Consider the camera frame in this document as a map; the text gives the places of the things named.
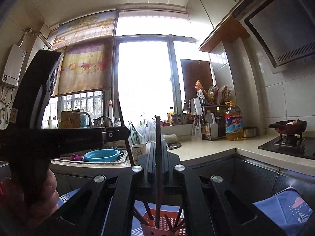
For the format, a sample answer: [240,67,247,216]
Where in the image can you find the red frying pan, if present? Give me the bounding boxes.
[268,119,308,134]

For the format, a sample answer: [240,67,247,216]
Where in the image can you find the white plastic jug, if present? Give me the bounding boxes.
[205,111,219,141]

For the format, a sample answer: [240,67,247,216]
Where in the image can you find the green onions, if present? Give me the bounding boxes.
[128,121,139,145]

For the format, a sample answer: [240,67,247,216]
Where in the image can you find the steel sink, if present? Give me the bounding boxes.
[50,149,132,166]

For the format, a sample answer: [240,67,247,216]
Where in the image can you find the dark brown board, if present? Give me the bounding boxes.
[180,59,214,109]

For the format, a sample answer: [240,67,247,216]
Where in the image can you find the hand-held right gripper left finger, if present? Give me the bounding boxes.
[37,141,156,236]

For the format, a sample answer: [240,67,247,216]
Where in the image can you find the row of condiment jars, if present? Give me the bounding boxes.
[168,107,195,126]

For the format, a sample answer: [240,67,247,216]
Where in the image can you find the yellow cooking oil bottle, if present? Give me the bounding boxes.
[225,101,244,141]

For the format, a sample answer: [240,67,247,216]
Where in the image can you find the blue plastic basin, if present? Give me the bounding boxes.
[84,149,121,163]

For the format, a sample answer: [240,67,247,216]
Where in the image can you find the black gas stove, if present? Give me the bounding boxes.
[258,134,315,160]

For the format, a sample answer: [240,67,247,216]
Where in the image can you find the white water heater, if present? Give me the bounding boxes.
[2,45,27,87]

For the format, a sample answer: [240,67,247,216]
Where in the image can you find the steel faucet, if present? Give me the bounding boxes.
[95,115,114,128]
[68,112,92,128]

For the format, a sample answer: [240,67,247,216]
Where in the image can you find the blue printed tablecloth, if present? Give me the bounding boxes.
[57,186,313,236]

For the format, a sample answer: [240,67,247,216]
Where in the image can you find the colourful printed cup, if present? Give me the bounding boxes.
[78,116,91,128]

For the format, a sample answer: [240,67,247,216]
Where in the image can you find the person's left hand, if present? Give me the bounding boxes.
[0,171,59,229]

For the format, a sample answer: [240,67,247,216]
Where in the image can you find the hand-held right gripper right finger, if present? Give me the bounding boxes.
[161,139,287,236]

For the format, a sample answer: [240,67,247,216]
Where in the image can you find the metal tin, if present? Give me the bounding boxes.
[244,127,258,138]

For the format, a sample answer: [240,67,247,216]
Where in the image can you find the steel cleaver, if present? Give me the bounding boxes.
[194,98,203,115]

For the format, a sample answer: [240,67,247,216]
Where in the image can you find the kitchen window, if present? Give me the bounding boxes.
[42,4,228,133]

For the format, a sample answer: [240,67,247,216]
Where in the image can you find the metal exhaust pipe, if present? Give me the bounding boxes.
[17,28,51,50]

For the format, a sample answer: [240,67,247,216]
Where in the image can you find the palm print window blind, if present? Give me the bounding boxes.
[50,11,117,51]

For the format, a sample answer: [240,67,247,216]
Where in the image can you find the bundle of wooden chopsticks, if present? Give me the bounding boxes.
[133,202,187,231]

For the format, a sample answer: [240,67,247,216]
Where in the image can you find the metal condiment rack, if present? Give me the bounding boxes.
[189,98,228,142]

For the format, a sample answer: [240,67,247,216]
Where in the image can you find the wooden cutting board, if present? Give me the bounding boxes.
[60,108,85,128]

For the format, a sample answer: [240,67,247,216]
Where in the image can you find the pile of snack packets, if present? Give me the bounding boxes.
[195,80,235,105]

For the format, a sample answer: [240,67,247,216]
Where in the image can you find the pink plastic chopstick holder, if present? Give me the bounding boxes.
[140,208,187,236]

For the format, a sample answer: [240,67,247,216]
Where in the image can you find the wooden wall cabinet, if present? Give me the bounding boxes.
[199,17,250,53]

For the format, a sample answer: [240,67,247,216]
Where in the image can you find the steel range hood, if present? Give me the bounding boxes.
[233,0,315,74]

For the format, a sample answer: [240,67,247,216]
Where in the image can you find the single dark chopstick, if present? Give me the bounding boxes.
[155,116,161,228]
[116,99,135,166]

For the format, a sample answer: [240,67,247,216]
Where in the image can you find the fruit print roller blind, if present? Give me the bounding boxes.
[50,39,115,97]

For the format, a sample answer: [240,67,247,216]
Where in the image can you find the white mug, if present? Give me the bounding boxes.
[132,144,147,163]

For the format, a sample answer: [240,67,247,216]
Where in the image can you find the clear plastic bag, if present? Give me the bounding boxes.
[128,118,163,150]

